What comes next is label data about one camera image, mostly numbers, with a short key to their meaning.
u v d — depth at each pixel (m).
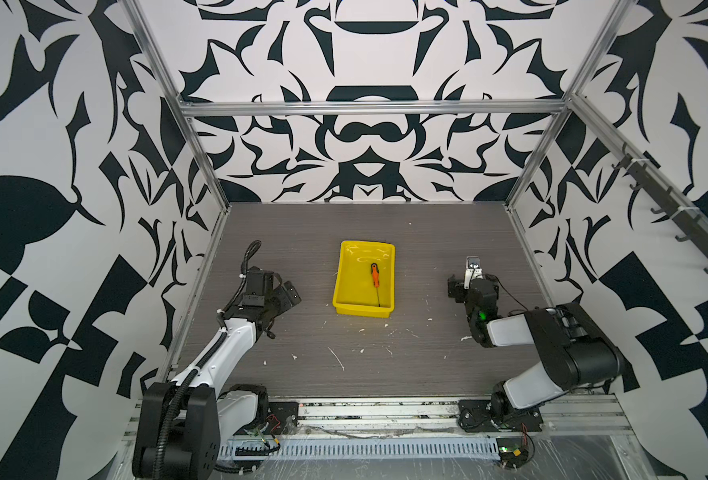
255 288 0.67
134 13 0.72
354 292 0.97
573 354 0.46
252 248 0.69
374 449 0.71
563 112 0.92
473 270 0.80
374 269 0.99
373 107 0.92
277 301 0.79
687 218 0.59
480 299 0.72
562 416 0.76
